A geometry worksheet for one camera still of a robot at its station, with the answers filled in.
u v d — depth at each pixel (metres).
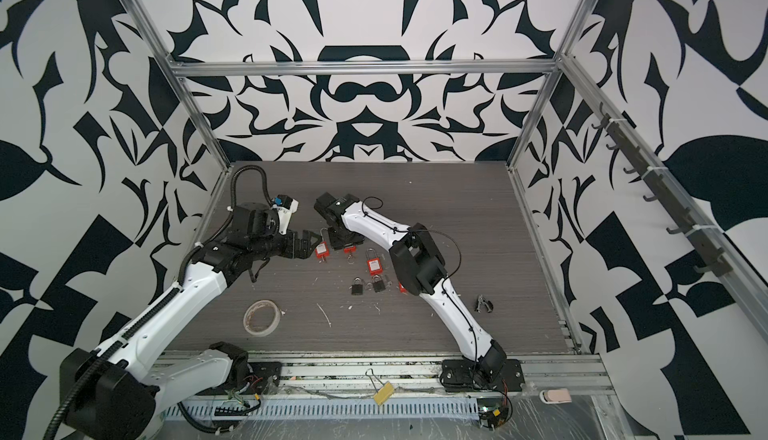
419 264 0.61
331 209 0.73
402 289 0.65
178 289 0.48
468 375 0.66
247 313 0.83
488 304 0.85
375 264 0.92
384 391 0.72
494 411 0.71
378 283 0.89
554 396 0.71
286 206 0.71
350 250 0.93
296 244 0.70
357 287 0.89
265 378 0.73
